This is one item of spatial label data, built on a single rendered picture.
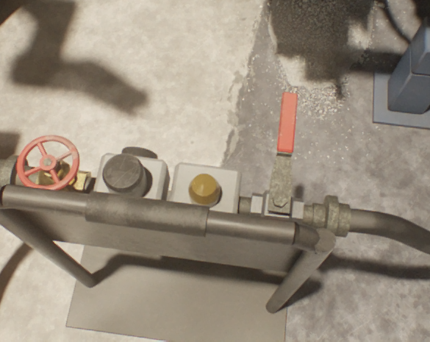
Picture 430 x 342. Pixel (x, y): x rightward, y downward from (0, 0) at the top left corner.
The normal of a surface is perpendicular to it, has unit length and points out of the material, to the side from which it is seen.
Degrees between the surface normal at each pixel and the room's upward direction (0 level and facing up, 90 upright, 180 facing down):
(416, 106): 90
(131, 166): 0
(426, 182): 0
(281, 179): 0
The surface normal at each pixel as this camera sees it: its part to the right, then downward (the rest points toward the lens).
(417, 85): -0.14, 0.91
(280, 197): 0.00, -0.38
